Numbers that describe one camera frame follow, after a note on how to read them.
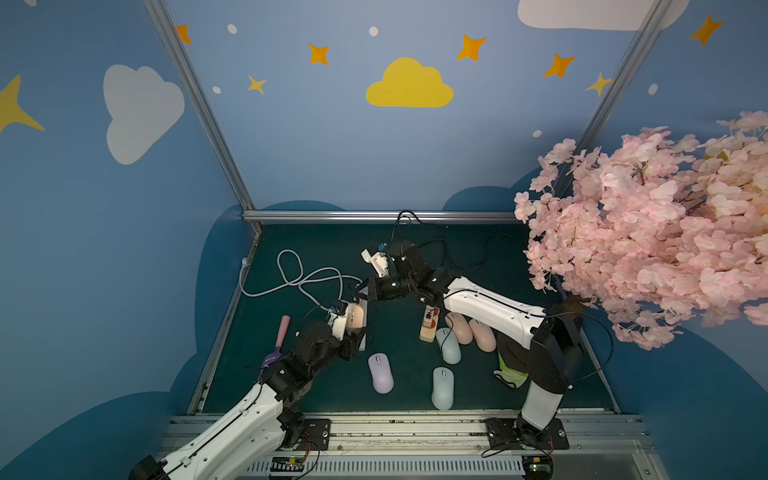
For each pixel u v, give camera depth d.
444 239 1.19
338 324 0.70
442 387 0.80
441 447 0.73
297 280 1.04
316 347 0.59
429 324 0.90
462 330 0.91
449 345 0.88
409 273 0.63
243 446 0.55
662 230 0.55
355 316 0.76
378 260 0.73
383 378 0.82
